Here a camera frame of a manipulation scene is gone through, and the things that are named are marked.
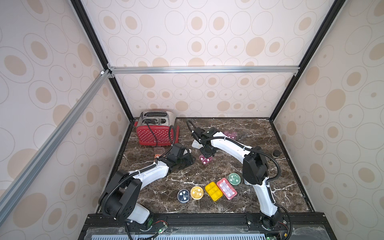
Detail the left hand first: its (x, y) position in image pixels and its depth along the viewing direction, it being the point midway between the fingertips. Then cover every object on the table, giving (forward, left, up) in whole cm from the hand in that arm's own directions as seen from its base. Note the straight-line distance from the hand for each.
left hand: (199, 159), depth 86 cm
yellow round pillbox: (-16, +1, -9) cm, 18 cm away
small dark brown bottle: (+5, -47, 0) cm, 47 cm away
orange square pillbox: (+10, +27, -8) cm, 29 cm away
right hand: (+8, -10, -3) cm, 13 cm away
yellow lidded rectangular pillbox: (-16, -8, -8) cm, 19 cm away
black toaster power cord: (+15, +29, +5) cm, 33 cm away
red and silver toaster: (+17, +26, +8) cm, 32 cm away
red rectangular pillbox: (-13, -15, -8) cm, 22 cm away
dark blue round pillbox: (-18, +9, -8) cm, 21 cm away
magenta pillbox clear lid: (+3, -4, -7) cm, 9 cm away
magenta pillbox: (+25, -25, -8) cm, 36 cm away
